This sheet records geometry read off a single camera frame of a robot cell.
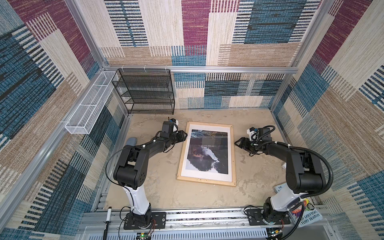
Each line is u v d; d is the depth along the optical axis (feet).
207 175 2.87
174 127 2.66
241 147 2.86
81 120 2.30
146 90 3.63
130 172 1.62
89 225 2.39
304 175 1.55
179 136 2.85
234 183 2.73
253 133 2.91
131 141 3.28
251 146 2.78
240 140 2.93
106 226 2.34
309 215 2.37
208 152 3.17
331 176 1.38
